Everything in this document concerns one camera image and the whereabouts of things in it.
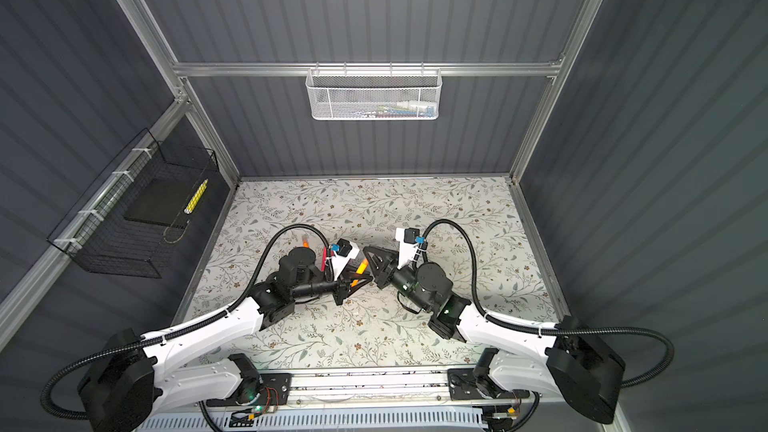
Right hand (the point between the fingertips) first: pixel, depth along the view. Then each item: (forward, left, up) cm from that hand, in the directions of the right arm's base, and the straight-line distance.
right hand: (367, 256), depth 70 cm
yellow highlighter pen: (-2, +2, -3) cm, 4 cm away
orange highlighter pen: (+19, +24, -24) cm, 39 cm away
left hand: (-1, 0, -7) cm, 7 cm away
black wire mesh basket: (+1, +58, +11) cm, 59 cm away
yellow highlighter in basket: (+14, +45, +5) cm, 48 cm away
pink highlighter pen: (-3, +9, +5) cm, 10 cm away
